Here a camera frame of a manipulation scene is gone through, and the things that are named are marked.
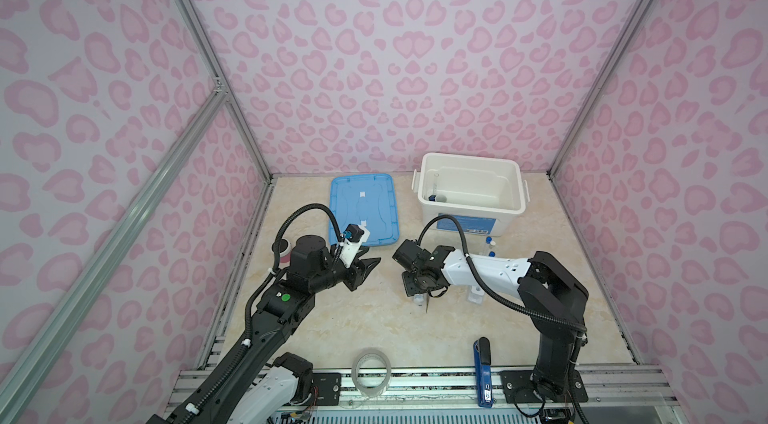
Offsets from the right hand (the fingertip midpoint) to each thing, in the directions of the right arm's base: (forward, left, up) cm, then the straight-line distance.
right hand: (414, 284), depth 88 cm
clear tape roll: (-27, +12, -1) cm, 29 cm away
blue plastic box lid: (+34, +17, -3) cm, 38 cm away
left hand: (0, +11, +20) cm, 23 cm away
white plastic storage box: (+36, -26, 0) cm, 44 cm away
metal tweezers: (-5, -4, -3) cm, 7 cm away
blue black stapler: (-22, -16, +1) cm, 28 cm away
